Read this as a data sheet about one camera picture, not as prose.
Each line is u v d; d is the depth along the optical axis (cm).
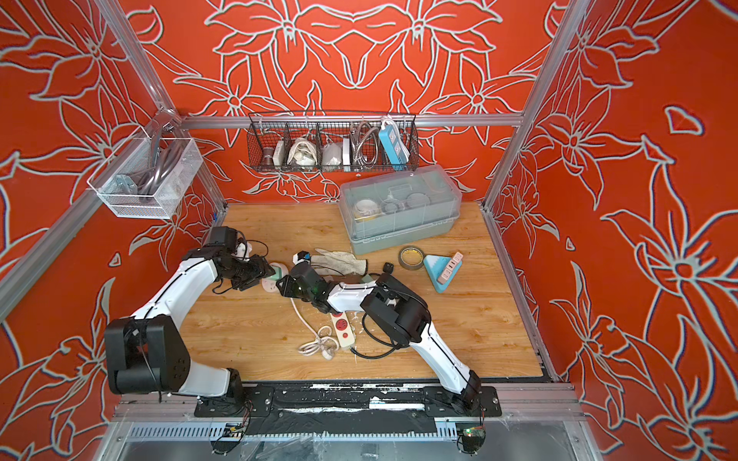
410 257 103
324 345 81
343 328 83
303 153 90
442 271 94
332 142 96
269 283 90
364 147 82
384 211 97
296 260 87
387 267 98
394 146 88
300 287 80
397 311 55
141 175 78
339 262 100
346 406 73
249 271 76
